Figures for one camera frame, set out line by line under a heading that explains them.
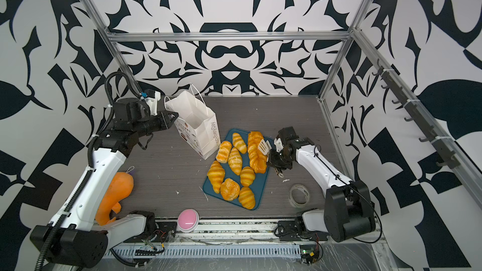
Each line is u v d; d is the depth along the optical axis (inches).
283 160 28.2
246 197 31.0
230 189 31.9
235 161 35.1
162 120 24.7
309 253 28.0
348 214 16.3
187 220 29.9
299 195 32.5
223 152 36.0
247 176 33.7
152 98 25.3
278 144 31.8
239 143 37.4
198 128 29.3
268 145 36.0
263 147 36.1
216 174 33.4
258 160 35.2
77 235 14.5
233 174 34.7
